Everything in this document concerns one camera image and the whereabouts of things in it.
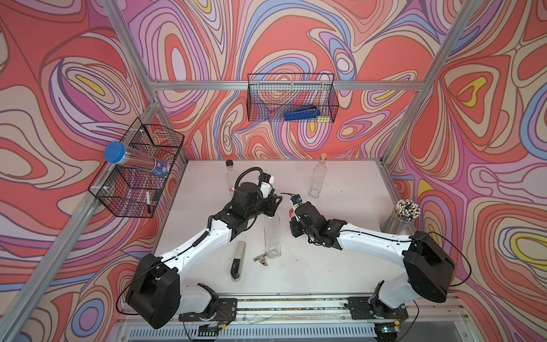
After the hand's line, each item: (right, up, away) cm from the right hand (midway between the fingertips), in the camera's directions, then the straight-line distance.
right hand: (294, 224), depth 86 cm
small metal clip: (-13, -13, -1) cm, 19 cm away
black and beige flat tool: (-22, -14, -5) cm, 26 cm away
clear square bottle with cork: (+13, +19, +15) cm, 27 cm away
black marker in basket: (-53, +12, -12) cm, 55 cm away
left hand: (-5, +11, -7) cm, 14 cm away
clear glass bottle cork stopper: (-9, -6, +2) cm, 11 cm away
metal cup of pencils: (+42, +2, -3) cm, 42 cm away
